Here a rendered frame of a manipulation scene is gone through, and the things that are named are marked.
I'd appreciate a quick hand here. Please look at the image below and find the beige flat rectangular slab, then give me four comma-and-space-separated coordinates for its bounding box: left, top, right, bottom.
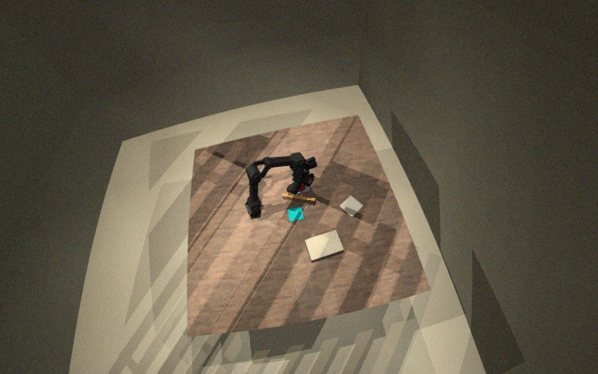
305, 230, 343, 261

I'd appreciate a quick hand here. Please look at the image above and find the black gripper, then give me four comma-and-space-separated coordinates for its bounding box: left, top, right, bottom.
287, 169, 310, 195

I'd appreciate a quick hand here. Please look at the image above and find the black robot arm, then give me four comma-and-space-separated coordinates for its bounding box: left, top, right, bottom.
245, 152, 317, 219

